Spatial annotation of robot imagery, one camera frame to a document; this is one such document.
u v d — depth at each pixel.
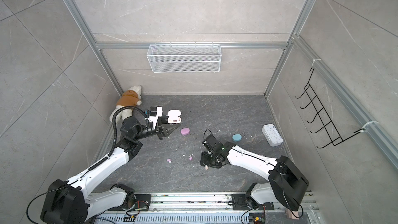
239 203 0.72
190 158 0.87
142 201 0.73
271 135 0.93
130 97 1.09
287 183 0.41
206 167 0.84
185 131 0.95
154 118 0.59
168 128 0.65
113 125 0.54
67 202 0.39
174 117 0.66
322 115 0.69
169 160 0.86
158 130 0.61
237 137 0.95
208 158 0.73
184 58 1.00
